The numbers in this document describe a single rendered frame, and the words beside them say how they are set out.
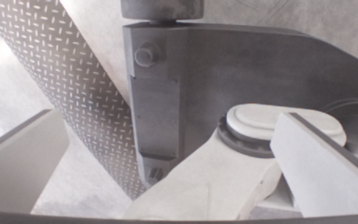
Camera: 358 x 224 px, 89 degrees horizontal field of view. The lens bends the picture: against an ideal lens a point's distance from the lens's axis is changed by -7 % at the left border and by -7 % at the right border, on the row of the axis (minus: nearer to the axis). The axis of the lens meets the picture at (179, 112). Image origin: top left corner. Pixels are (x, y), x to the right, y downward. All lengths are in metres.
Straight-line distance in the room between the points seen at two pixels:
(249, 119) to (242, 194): 0.13
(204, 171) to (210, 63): 0.25
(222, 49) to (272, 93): 0.16
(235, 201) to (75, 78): 0.67
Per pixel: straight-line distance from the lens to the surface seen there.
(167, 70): 0.43
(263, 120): 0.36
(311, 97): 0.53
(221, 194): 0.28
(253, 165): 0.34
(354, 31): 0.71
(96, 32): 0.74
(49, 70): 0.86
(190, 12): 0.46
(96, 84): 0.77
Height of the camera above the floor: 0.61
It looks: 59 degrees down
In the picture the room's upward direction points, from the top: 158 degrees counter-clockwise
